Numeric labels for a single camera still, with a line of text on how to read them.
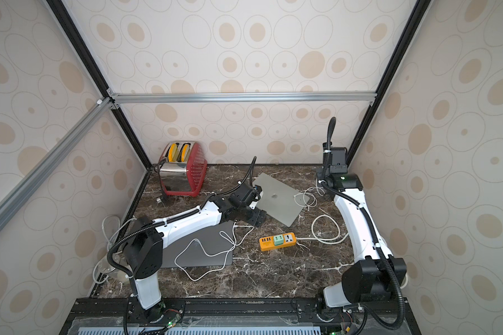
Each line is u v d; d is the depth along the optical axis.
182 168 1.71
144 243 0.50
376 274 0.40
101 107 0.85
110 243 0.92
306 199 1.03
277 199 1.03
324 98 1.85
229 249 0.87
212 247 0.87
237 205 0.66
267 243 0.87
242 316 0.73
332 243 0.91
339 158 0.57
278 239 0.83
